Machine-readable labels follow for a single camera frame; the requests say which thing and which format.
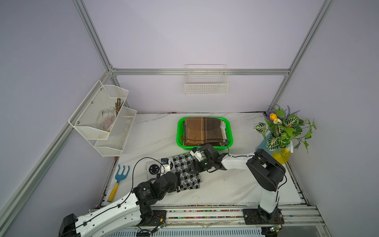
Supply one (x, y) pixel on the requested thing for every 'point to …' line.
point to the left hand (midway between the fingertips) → (174, 174)
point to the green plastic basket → (179, 133)
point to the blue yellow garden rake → (119, 177)
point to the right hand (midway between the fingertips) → (191, 171)
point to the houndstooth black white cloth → (189, 180)
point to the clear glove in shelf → (106, 118)
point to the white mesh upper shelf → (93, 118)
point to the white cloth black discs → (153, 168)
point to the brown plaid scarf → (199, 131)
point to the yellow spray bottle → (284, 155)
